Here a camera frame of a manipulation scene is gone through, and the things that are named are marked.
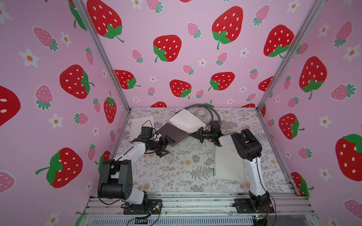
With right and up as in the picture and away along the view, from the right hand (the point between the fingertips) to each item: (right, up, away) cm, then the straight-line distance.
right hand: (192, 131), depth 97 cm
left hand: (-12, -8, -10) cm, 18 cm away
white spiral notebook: (+23, -20, -10) cm, 32 cm away
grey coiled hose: (+17, +20, +25) cm, 36 cm away
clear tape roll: (+9, +14, +18) cm, 25 cm away
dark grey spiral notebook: (-15, -1, +11) cm, 19 cm away
